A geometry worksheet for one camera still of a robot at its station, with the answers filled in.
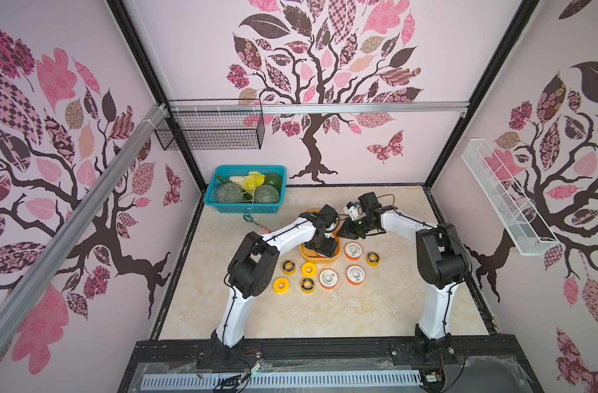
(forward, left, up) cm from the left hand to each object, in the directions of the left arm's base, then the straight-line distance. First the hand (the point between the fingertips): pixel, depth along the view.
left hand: (322, 253), depth 93 cm
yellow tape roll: (-6, +5, -2) cm, 8 cm away
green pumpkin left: (+24, +39, +9) cm, 47 cm away
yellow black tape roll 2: (-12, +6, -3) cm, 14 cm away
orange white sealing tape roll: (+2, -13, -2) cm, 13 cm away
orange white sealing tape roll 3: (-8, -12, -2) cm, 15 cm away
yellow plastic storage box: (-2, +6, +2) cm, 6 cm away
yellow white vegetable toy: (+34, +32, +5) cm, 47 cm away
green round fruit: (+35, +21, +6) cm, 42 cm away
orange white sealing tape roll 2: (-10, -2, -2) cm, 10 cm away
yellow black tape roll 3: (-1, -20, -3) cm, 20 cm away
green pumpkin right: (+25, +23, +8) cm, 35 cm away
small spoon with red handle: (+19, +32, -2) cm, 37 cm away
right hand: (+6, -6, +3) cm, 9 cm away
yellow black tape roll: (-5, +13, -3) cm, 14 cm away
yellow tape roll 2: (-12, +16, -2) cm, 20 cm away
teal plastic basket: (+27, +49, +5) cm, 56 cm away
